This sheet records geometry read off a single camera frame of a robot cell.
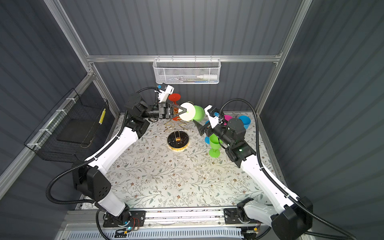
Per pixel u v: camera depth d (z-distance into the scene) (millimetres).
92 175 423
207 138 1049
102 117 831
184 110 601
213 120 568
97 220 685
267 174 450
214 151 963
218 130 599
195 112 595
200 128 598
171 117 604
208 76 863
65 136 701
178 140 1020
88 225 731
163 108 570
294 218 379
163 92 601
